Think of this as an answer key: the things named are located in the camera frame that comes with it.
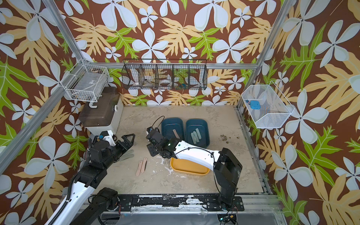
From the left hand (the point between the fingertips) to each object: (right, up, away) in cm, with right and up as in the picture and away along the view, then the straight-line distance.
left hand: (132, 137), depth 74 cm
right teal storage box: (+42, +6, +31) cm, 53 cm away
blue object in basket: (+73, +19, +13) cm, 76 cm away
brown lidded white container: (-24, +13, +18) cm, 33 cm away
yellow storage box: (+31, -20, +12) cm, 39 cm away
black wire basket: (+15, +42, +24) cm, 50 cm away
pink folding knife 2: (+2, -19, +15) cm, 24 cm away
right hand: (+8, -6, +7) cm, 12 cm away
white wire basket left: (-33, +33, +12) cm, 48 cm away
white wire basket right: (+79, +17, +10) cm, 81 cm away
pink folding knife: (+23, -1, +28) cm, 36 cm away
